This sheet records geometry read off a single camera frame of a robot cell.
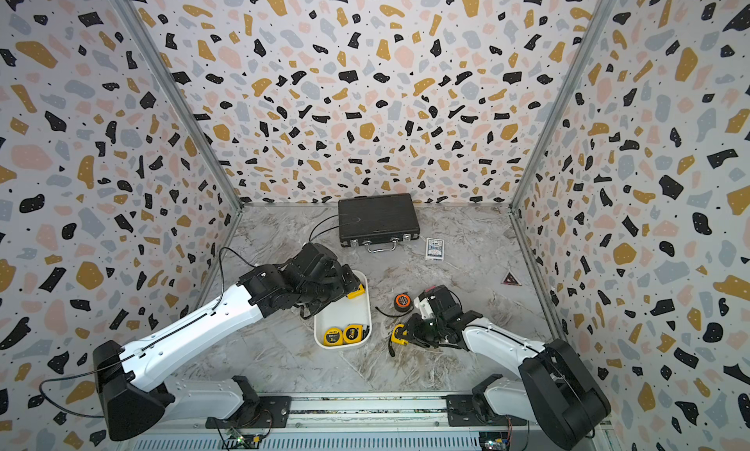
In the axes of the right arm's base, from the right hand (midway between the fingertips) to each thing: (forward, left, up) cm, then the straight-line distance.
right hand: (400, 336), depth 83 cm
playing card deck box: (+33, -12, -3) cm, 35 cm away
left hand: (+5, +12, +18) cm, 22 cm away
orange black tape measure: (+11, -1, 0) cm, 11 cm away
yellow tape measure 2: (-1, +19, -1) cm, 19 cm away
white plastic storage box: (+7, +17, -2) cm, 19 cm away
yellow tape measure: (-1, +1, -1) cm, 2 cm away
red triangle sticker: (+22, -38, -5) cm, 44 cm away
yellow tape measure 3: (+1, +14, -1) cm, 14 cm away
